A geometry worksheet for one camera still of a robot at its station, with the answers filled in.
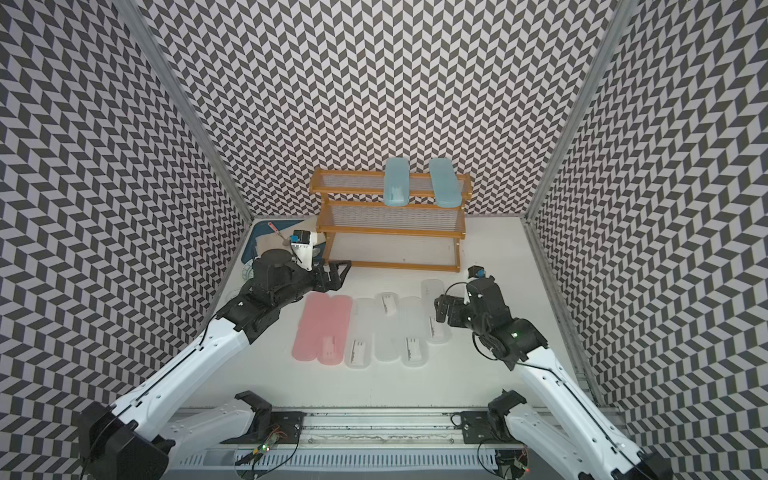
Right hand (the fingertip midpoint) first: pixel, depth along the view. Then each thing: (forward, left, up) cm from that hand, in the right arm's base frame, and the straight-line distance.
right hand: (452, 310), depth 77 cm
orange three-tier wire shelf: (+50, +32, -8) cm, 60 cm away
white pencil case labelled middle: (-5, +10, -14) cm, 18 cm away
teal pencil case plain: (+38, -2, +10) cm, 39 cm away
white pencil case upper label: (-1, +18, -16) cm, 24 cm away
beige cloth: (+37, +63, -15) cm, 74 cm away
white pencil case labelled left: (-3, +25, -14) cm, 29 cm away
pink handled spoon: (+37, +58, -15) cm, 70 cm away
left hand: (+8, +29, +9) cm, 32 cm away
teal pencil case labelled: (+34, +14, +15) cm, 40 cm away
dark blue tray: (+43, +68, -14) cm, 82 cm away
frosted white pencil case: (0, +3, -15) cm, 15 cm away
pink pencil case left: (+1, +41, -14) cm, 43 cm away
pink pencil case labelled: (+1, +33, -14) cm, 36 cm away
